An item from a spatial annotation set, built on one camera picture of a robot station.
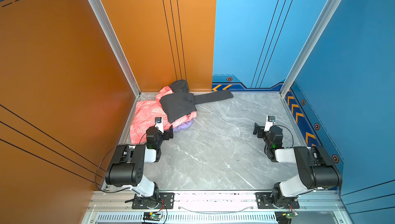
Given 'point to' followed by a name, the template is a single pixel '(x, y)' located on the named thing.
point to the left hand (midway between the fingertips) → (164, 124)
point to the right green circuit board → (285, 217)
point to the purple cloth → (183, 126)
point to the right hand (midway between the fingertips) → (262, 123)
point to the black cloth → (181, 102)
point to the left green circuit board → (152, 216)
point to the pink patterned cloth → (145, 112)
